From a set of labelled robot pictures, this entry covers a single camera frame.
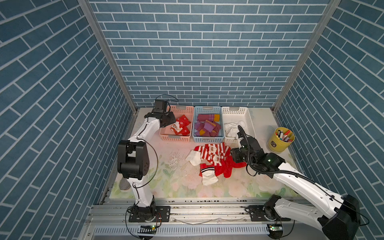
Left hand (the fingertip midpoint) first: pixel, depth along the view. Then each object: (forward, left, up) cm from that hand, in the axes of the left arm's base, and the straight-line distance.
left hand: (176, 118), depth 95 cm
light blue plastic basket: (+18, -27, -10) cm, 34 cm away
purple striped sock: (+10, -18, -10) cm, 23 cm away
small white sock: (-21, -12, -13) cm, 27 cm away
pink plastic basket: (0, +9, -16) cm, 19 cm away
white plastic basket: (+13, -41, -12) cm, 45 cm away
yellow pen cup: (-15, -63, -1) cm, 65 cm away
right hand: (-24, -34, +1) cm, 41 cm away
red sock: (+2, -1, -12) cm, 12 cm away
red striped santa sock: (-23, -26, -13) cm, 37 cm away
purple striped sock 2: (-4, -20, -5) cm, 21 cm away
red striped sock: (-15, -22, -14) cm, 30 cm away
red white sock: (-27, -30, -14) cm, 43 cm away
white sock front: (-33, -20, -13) cm, 41 cm away
